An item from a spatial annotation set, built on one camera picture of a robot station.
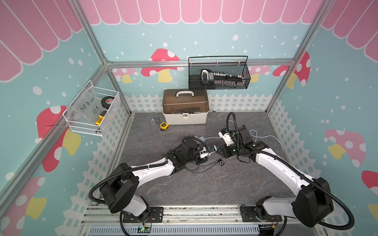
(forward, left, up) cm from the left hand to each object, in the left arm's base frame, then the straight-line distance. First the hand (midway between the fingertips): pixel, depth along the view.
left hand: (208, 151), depth 82 cm
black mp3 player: (-1, -9, -13) cm, 15 cm away
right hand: (0, -5, +1) cm, 5 cm away
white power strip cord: (+23, -35, -13) cm, 44 cm away
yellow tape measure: (+27, +31, -11) cm, 43 cm away
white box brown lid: (+32, +14, +4) cm, 36 cm away
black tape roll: (+18, +56, +20) cm, 62 cm away
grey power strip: (+17, +3, -12) cm, 21 cm away
